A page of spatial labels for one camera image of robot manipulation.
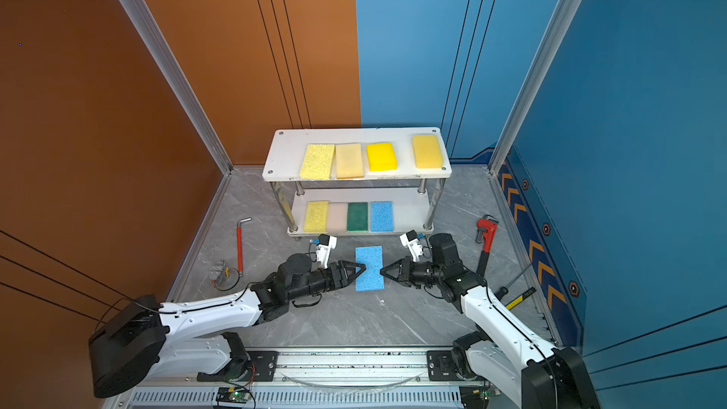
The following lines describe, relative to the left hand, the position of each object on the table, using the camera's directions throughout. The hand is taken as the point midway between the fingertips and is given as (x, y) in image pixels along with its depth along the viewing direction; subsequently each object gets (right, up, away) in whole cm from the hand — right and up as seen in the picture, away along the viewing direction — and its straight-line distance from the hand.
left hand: (364, 267), depth 75 cm
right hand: (+5, -2, +1) cm, 6 cm away
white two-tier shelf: (-4, +24, +41) cm, 47 cm away
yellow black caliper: (+47, -12, +10) cm, 49 cm away
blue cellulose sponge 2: (+2, -3, 0) cm, 3 cm away
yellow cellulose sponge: (-17, +12, +20) cm, 28 cm away
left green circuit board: (-33, -31, -4) cm, 46 cm away
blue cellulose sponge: (+5, +11, +20) cm, 23 cm away
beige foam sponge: (-10, +10, +20) cm, 25 cm away
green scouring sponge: (-3, +12, +20) cm, 24 cm away
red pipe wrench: (+42, +6, +23) cm, 48 cm away
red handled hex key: (-44, +2, +22) cm, 49 cm away
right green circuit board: (+28, -31, -4) cm, 42 cm away
